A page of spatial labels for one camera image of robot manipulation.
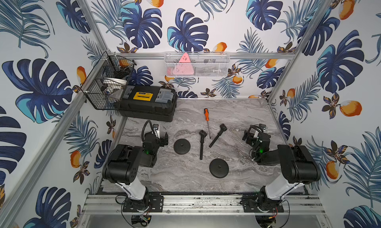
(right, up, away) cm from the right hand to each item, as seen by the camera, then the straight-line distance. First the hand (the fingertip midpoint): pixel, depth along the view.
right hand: (254, 131), depth 96 cm
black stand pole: (-33, -2, +2) cm, 33 cm away
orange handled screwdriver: (-29, +10, +14) cm, 34 cm away
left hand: (-62, +1, -2) cm, 62 cm away
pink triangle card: (-45, +40, -7) cm, 61 cm away
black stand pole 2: (-19, +2, +7) cm, 20 cm away
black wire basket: (-89, +27, -12) cm, 93 cm away
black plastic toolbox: (-68, +19, +1) cm, 71 cm away
